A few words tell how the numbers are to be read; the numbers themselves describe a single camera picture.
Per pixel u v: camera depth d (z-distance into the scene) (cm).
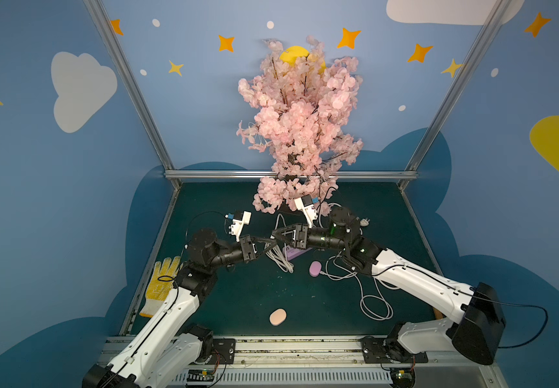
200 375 73
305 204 64
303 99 77
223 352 73
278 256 92
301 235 60
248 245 60
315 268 91
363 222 105
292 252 94
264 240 66
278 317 80
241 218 65
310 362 74
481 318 40
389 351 67
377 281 53
